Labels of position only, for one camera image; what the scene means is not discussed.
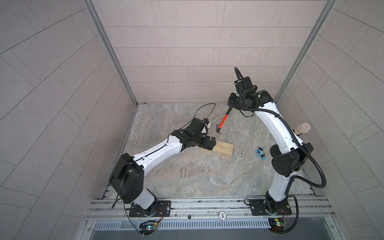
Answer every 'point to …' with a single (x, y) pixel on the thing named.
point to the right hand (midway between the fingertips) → (228, 101)
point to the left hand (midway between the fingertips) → (211, 140)
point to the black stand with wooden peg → (302, 128)
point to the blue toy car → (260, 152)
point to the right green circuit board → (277, 224)
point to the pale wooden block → (223, 149)
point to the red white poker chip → (241, 153)
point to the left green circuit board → (149, 228)
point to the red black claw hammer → (218, 126)
